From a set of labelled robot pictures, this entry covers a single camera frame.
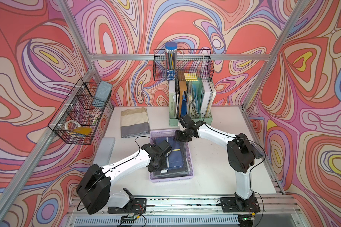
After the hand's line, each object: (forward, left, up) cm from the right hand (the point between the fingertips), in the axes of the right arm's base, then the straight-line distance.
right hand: (177, 142), depth 92 cm
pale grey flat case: (-4, +48, -2) cm, 49 cm away
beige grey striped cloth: (+21, +32, -3) cm, 38 cm away
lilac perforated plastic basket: (+7, +11, +1) cm, 13 cm away
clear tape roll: (-6, +54, +29) cm, 61 cm away
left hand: (-17, +9, 0) cm, 19 cm away
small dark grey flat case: (-8, -50, -2) cm, 51 cm away
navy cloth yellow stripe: (-12, +2, 0) cm, 12 cm away
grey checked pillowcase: (-19, +1, -3) cm, 19 cm away
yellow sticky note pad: (+32, -10, +28) cm, 44 cm away
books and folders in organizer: (+23, -13, +18) cm, 32 cm away
